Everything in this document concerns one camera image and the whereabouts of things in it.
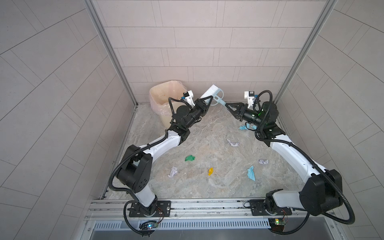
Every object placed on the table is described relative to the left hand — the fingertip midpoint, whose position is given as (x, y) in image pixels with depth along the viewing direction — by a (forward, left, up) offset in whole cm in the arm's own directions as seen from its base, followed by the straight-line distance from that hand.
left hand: (217, 96), depth 69 cm
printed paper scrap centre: (-6, -13, -36) cm, 38 cm away
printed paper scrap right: (-18, -29, -35) cm, 49 cm away
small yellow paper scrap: (-23, +2, -35) cm, 42 cm away
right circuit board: (-47, -28, -36) cm, 65 cm away
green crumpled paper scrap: (-16, +14, -35) cm, 41 cm away
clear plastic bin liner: (+20, +35, -19) cm, 45 cm away
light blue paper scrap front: (-25, -20, -34) cm, 47 cm away
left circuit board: (-47, +31, -33) cm, 65 cm away
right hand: (-5, -4, -3) cm, 7 cm away
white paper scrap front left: (-24, +23, -36) cm, 48 cm away
